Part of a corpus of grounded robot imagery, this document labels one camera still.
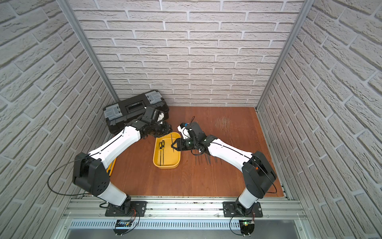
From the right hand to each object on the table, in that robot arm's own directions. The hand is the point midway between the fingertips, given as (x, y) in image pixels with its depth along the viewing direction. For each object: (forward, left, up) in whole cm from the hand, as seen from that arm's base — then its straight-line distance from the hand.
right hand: (176, 145), depth 80 cm
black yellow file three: (+3, +2, +1) cm, 4 cm away
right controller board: (-38, -34, -17) cm, 53 cm away
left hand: (+10, 0, +3) cm, 10 cm away
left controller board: (-32, +28, -18) cm, 46 cm away
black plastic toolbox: (+24, +36, +3) cm, 43 cm away
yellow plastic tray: (+1, +9, -15) cm, 17 cm away
